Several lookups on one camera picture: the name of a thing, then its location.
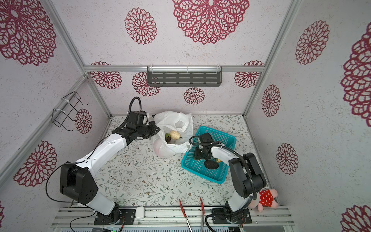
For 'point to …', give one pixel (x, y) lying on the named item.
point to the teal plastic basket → (201, 160)
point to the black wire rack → (59, 116)
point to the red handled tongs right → (203, 207)
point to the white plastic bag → (168, 121)
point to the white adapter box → (139, 212)
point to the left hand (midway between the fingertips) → (161, 129)
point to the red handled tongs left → (185, 215)
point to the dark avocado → (211, 164)
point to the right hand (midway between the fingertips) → (196, 152)
